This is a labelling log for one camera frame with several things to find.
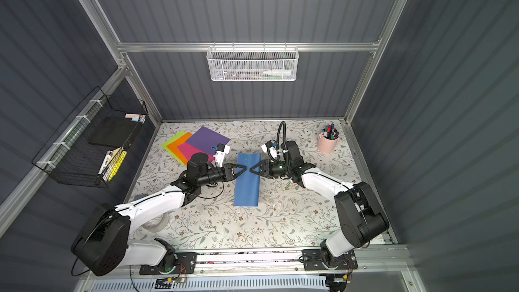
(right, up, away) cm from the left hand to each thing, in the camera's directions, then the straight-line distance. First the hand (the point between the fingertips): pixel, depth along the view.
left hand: (244, 169), depth 78 cm
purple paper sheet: (-26, +12, +35) cm, 45 cm away
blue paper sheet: (+1, -6, 0) cm, 6 cm away
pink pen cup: (+39, +12, +21) cm, 46 cm away
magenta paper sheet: (-35, +5, +35) cm, 50 cm away
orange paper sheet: (-43, +8, +32) cm, 54 cm away
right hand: (+4, -1, +3) cm, 5 cm away
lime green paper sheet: (-45, +11, +34) cm, 58 cm away
